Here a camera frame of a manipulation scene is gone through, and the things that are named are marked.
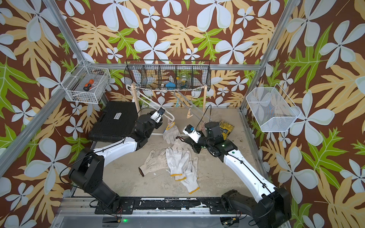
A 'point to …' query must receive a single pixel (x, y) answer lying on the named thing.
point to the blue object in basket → (170, 85)
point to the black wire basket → (152, 74)
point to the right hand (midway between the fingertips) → (186, 138)
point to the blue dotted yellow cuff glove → (171, 133)
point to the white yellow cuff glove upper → (176, 157)
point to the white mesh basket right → (273, 110)
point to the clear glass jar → (184, 83)
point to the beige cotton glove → (158, 161)
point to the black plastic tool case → (115, 120)
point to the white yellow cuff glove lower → (190, 182)
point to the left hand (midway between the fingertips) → (156, 109)
